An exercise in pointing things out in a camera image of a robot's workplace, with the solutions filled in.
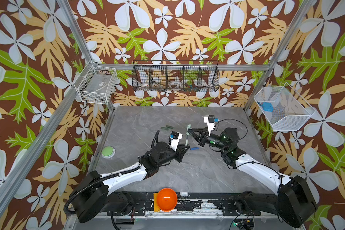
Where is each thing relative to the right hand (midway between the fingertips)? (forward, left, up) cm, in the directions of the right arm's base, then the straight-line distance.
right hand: (188, 132), depth 70 cm
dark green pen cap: (+25, +8, -29) cm, 39 cm away
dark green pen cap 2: (+25, +14, -29) cm, 41 cm away
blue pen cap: (+7, -7, -30) cm, 32 cm away
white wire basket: (+34, +54, +5) cm, 64 cm away
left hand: (-2, 0, -8) cm, 8 cm away
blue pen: (-7, +1, -10) cm, 12 cm away
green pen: (-2, +1, -4) cm, 5 cm away
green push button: (+4, +51, -28) cm, 58 cm away
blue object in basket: (+22, -51, -4) cm, 56 cm away
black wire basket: (+47, +5, +2) cm, 47 cm away
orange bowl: (-24, +12, -29) cm, 39 cm away
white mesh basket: (+17, -58, -2) cm, 60 cm away
